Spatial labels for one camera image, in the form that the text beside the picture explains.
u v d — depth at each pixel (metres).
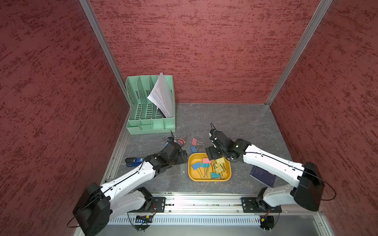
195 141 0.97
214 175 0.83
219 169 0.83
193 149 0.94
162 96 0.95
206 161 0.86
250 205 0.74
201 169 0.86
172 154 0.63
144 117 1.11
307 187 0.39
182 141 0.97
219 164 0.85
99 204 0.40
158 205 0.74
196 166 0.88
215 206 0.76
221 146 0.60
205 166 0.87
